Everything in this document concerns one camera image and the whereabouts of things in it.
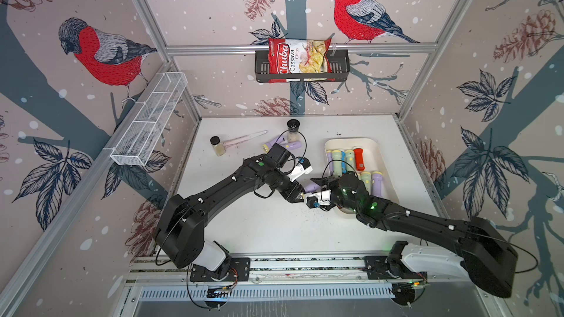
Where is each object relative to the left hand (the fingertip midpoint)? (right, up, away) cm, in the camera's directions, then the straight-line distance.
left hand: (307, 192), depth 76 cm
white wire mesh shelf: (-57, +17, -6) cm, 60 cm away
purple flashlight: (-4, +15, +28) cm, 32 cm away
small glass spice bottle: (-40, +15, +25) cm, 49 cm away
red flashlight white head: (+27, +10, +25) cm, 38 cm away
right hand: (+3, +4, +5) cm, 7 cm away
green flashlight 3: (+27, +2, +17) cm, 32 cm away
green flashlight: (+15, +11, +20) cm, 27 cm away
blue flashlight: (+18, +7, +20) cm, 28 cm away
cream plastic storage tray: (+35, +8, +26) cm, 44 cm away
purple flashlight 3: (+32, -1, +16) cm, 36 cm away
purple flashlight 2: (+2, +2, +1) cm, 3 cm away
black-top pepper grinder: (-4, +24, +25) cm, 35 cm away
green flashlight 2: (+22, +8, +22) cm, 32 cm away
